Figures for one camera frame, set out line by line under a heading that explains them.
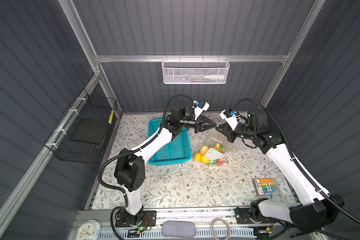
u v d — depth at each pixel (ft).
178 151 3.24
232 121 2.00
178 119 2.10
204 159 2.79
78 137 2.31
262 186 2.70
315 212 1.21
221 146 2.92
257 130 1.78
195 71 4.06
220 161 2.84
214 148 2.85
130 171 1.56
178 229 2.23
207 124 2.23
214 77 3.06
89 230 2.26
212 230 2.32
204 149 2.93
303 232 2.37
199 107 2.13
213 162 2.78
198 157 2.92
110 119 2.70
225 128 2.11
